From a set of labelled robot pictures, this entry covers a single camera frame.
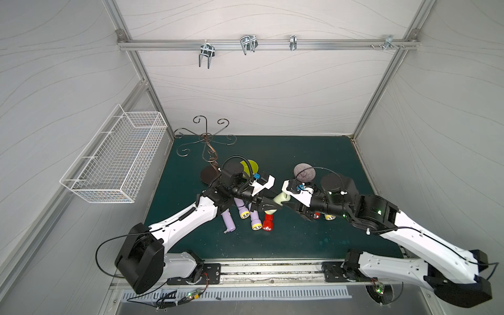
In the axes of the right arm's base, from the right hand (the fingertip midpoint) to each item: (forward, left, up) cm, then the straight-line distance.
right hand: (286, 192), depth 62 cm
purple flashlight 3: (0, +11, -27) cm, 29 cm away
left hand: (-2, +1, -4) cm, 5 cm away
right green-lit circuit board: (-21, -37, -33) cm, 54 cm away
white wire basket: (+7, +62, +2) cm, 62 cm away
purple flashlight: (0, +23, -28) cm, 36 cm away
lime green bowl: (+29, +14, -26) cm, 41 cm away
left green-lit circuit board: (-27, +31, -29) cm, 50 cm away
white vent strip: (-29, +42, -16) cm, 54 cm away
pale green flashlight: (-2, +2, +1) cm, 3 cm away
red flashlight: (0, +5, -28) cm, 29 cm away
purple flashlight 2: (+4, +16, -27) cm, 31 cm away
